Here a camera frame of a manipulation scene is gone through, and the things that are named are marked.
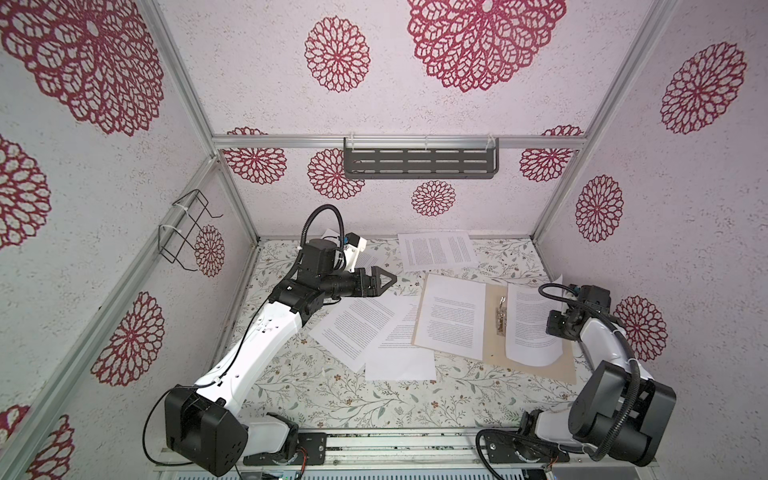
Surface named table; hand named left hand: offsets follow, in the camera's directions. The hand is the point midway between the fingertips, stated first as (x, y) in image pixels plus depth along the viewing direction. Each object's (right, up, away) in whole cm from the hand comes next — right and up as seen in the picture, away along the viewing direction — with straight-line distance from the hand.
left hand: (382, 284), depth 73 cm
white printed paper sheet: (+23, -12, +24) cm, 35 cm away
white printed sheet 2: (-10, -16, +22) cm, 29 cm away
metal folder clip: (+39, -13, +24) cm, 47 cm away
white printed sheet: (+16, +10, +44) cm, 47 cm away
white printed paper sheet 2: (+45, -19, +18) cm, 52 cm away
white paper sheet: (+4, -23, +16) cm, 29 cm away
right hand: (+53, -12, +13) cm, 55 cm away
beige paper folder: (+34, -20, +16) cm, 43 cm away
